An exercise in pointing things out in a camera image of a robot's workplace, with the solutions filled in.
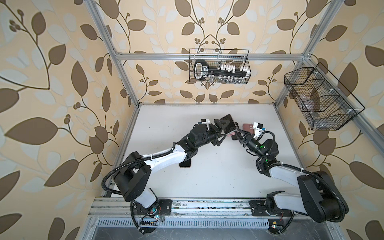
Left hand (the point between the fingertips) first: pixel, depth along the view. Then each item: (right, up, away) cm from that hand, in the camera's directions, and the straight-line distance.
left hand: (231, 127), depth 71 cm
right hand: (+3, -3, +6) cm, 7 cm away
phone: (+12, -3, +34) cm, 36 cm away
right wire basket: (+47, +12, +1) cm, 48 cm away
